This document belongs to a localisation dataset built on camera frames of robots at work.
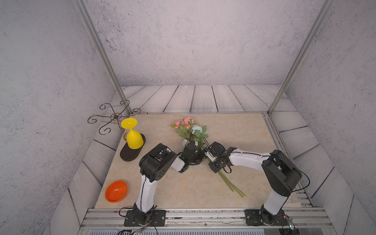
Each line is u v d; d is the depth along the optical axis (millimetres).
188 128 1044
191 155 799
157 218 726
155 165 540
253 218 728
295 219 753
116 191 799
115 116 762
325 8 708
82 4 697
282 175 468
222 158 667
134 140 769
